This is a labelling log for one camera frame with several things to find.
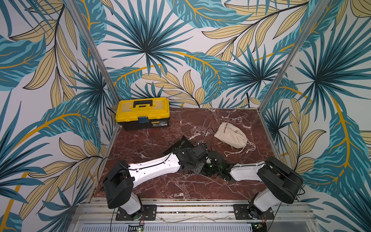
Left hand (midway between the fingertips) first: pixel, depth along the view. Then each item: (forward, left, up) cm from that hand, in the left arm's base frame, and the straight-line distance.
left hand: (196, 167), depth 79 cm
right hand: (+3, +2, -7) cm, 8 cm away
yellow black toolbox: (+33, +40, +6) cm, 52 cm away
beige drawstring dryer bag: (+23, -25, -3) cm, 34 cm away
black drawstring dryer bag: (+17, +7, -4) cm, 19 cm away
